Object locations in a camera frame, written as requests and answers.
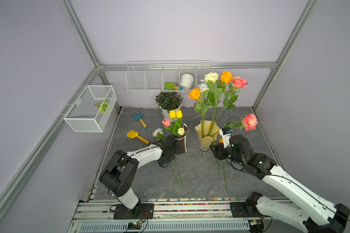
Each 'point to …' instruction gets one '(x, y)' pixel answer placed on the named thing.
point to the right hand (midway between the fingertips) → (214, 144)
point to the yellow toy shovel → (132, 134)
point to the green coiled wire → (102, 106)
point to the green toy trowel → (167, 85)
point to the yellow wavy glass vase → (205, 144)
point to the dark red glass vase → (181, 146)
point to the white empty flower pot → (187, 80)
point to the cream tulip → (181, 131)
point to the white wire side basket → (91, 110)
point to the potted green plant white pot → (168, 101)
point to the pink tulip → (166, 122)
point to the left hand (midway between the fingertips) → (170, 159)
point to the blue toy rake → (139, 117)
